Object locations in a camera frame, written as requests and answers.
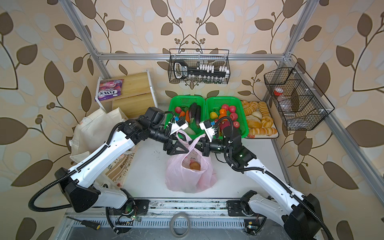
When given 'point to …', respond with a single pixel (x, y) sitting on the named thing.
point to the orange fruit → (223, 113)
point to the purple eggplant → (198, 115)
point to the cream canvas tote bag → (92, 133)
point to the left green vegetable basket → (191, 108)
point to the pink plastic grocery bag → (192, 172)
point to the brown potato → (195, 165)
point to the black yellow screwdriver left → (88, 224)
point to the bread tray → (260, 121)
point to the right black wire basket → (302, 105)
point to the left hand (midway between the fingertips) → (187, 144)
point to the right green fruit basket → (218, 107)
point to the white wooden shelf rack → (138, 95)
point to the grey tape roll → (172, 222)
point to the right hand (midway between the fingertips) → (190, 144)
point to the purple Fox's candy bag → (109, 88)
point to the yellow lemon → (213, 115)
